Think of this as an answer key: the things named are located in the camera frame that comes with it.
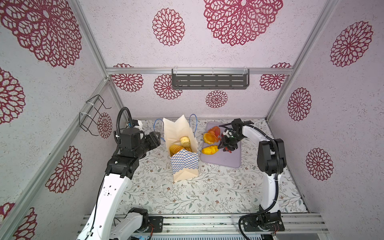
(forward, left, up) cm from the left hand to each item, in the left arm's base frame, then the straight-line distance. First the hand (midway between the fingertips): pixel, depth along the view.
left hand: (156, 138), depth 72 cm
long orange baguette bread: (+9, -6, -22) cm, 25 cm away
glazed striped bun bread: (+25, -35, -25) cm, 49 cm away
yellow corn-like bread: (+12, -13, -20) cm, 27 cm away
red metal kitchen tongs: (+6, -38, -19) cm, 43 cm away
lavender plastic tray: (+5, -36, -29) cm, 47 cm away
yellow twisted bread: (+10, -30, -26) cm, 40 cm away
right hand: (+11, -37, -24) cm, 45 cm away
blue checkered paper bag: (-6, -14, -15) cm, 21 cm away
